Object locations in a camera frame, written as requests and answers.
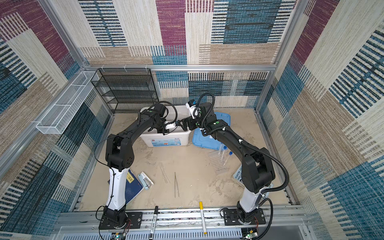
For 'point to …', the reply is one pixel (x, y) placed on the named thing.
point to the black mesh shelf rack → (126, 90)
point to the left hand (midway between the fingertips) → (167, 127)
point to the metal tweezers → (177, 186)
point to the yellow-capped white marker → (201, 206)
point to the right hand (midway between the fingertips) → (185, 121)
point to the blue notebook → (133, 188)
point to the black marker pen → (153, 225)
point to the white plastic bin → (173, 137)
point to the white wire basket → (56, 120)
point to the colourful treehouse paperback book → (238, 175)
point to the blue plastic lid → (208, 141)
